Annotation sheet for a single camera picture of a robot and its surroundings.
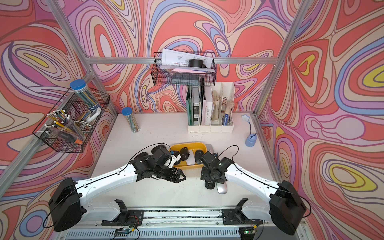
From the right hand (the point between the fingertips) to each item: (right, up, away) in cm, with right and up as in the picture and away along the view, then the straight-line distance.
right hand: (210, 180), depth 81 cm
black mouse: (-1, -3, +1) cm, 3 cm away
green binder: (-12, +45, +5) cm, 47 cm away
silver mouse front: (+7, -5, +3) cm, 9 cm away
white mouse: (-11, +9, +10) cm, 17 cm away
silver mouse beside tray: (+2, +15, +18) cm, 23 cm away
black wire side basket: (-64, +34, -6) cm, 73 cm away
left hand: (-15, +4, -6) cm, 16 cm away
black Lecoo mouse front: (-18, +16, -8) cm, 25 cm away
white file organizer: (+3, +41, +14) cm, 44 cm away
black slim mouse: (-15, +13, +12) cm, 23 cm away
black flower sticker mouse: (-6, +12, +12) cm, 18 cm away
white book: (-1, +42, +11) cm, 43 cm away
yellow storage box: (-9, +16, +17) cm, 25 cm away
